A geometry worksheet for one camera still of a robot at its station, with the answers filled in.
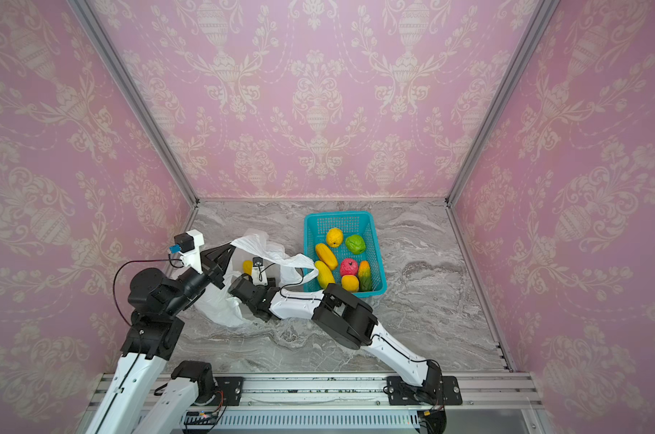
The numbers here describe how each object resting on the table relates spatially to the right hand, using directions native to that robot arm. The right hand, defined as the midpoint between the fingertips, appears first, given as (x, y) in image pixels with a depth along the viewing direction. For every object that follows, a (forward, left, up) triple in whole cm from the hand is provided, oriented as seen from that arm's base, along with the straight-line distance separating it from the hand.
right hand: (255, 281), depth 95 cm
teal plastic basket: (+21, -39, +5) cm, 45 cm away
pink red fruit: (+2, -33, +4) cm, 33 cm away
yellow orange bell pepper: (-4, -33, +4) cm, 33 cm away
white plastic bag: (-3, -12, +13) cm, 18 cm away
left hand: (-8, -4, +32) cm, 33 cm away
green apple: (+12, -36, +4) cm, 38 cm away
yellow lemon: (-1, -24, +3) cm, 25 cm away
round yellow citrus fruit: (+15, -29, +4) cm, 33 cm away
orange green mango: (-1, -38, +3) cm, 38 cm away
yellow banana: (+8, -25, +2) cm, 26 cm away
